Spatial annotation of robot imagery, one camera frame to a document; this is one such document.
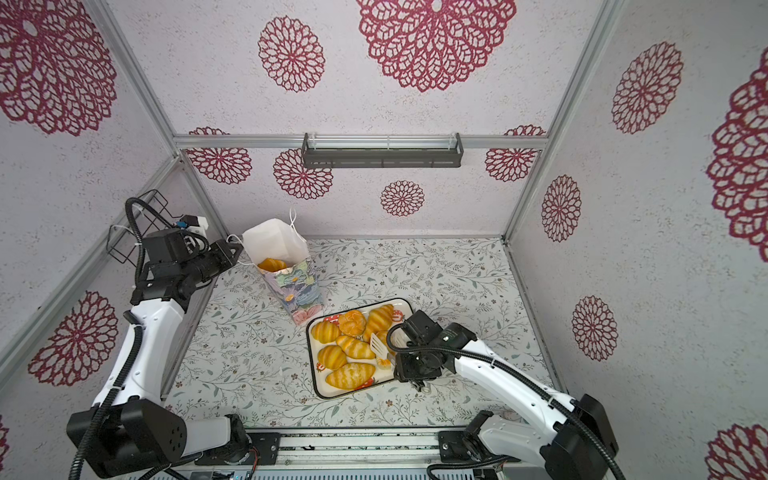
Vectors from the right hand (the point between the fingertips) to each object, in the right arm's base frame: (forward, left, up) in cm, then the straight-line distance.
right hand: (399, 371), depth 76 cm
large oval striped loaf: (0, +13, -6) cm, 15 cm away
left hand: (+23, +41, +20) cm, 51 cm away
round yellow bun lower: (+6, +19, -6) cm, 21 cm away
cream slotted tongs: (+6, +5, -2) cm, 8 cm away
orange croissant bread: (+17, +15, -6) cm, 23 cm away
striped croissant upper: (+18, +6, -6) cm, 20 cm away
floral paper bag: (+36, +39, +4) cm, 53 cm away
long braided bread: (+33, +42, +3) cm, 53 cm away
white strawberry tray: (+25, -1, -10) cm, 27 cm away
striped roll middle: (+9, +13, -7) cm, 17 cm away
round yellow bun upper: (+13, +22, -6) cm, 26 cm away
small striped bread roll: (+13, +5, -6) cm, 15 cm away
